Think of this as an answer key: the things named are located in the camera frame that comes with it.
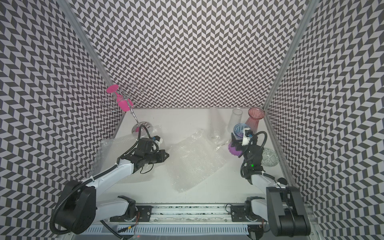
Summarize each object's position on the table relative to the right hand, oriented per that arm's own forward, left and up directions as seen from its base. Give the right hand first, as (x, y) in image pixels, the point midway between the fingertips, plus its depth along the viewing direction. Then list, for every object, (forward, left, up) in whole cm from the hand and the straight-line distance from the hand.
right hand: (240, 134), depth 85 cm
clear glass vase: (+13, +1, -2) cm, 13 cm away
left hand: (-9, +42, -9) cm, 44 cm away
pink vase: (+13, -11, +2) cm, 17 cm away
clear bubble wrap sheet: (-3, +82, -14) cm, 83 cm away
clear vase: (+10, +12, -9) cm, 18 cm away
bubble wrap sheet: (-8, +28, -15) cm, 33 cm away
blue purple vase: (-5, +3, +4) cm, 7 cm away
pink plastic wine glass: (+19, +70, +6) cm, 73 cm away
